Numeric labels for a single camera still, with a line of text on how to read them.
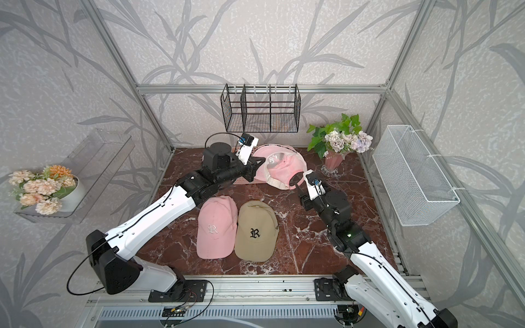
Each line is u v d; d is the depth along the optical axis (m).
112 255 0.39
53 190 0.52
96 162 0.75
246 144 0.59
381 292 0.45
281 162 0.82
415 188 0.60
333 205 0.52
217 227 0.81
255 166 0.62
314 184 0.59
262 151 0.66
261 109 1.07
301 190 0.63
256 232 0.82
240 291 0.75
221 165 0.54
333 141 0.84
